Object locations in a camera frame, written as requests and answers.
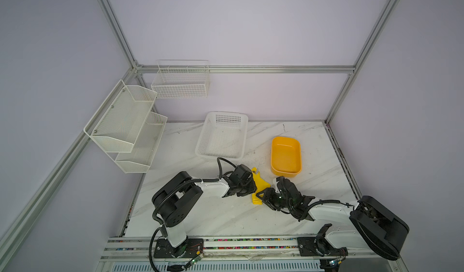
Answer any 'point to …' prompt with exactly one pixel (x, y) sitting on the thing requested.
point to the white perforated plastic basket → (223, 134)
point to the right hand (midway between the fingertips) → (257, 197)
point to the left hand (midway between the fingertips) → (256, 189)
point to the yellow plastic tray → (286, 156)
